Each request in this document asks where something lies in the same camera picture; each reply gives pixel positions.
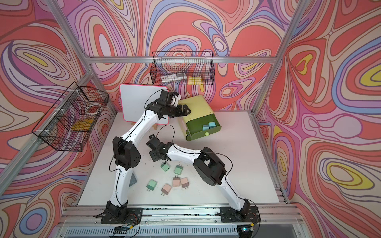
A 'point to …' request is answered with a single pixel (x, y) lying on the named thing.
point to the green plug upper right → (178, 169)
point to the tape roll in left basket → (92, 109)
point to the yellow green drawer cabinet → (199, 107)
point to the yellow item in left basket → (82, 125)
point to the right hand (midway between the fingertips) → (159, 155)
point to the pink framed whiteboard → (134, 99)
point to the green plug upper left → (165, 167)
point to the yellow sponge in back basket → (194, 80)
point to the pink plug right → (184, 183)
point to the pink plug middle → (176, 181)
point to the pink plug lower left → (166, 189)
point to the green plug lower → (151, 185)
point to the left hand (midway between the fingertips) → (187, 111)
